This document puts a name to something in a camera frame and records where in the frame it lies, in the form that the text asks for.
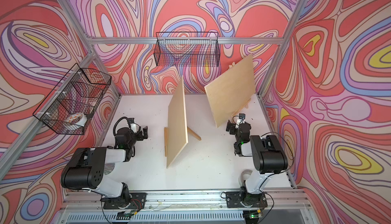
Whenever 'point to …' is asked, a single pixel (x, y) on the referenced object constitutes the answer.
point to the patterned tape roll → (78, 118)
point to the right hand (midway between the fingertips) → (236, 124)
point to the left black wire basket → (66, 109)
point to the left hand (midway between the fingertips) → (141, 127)
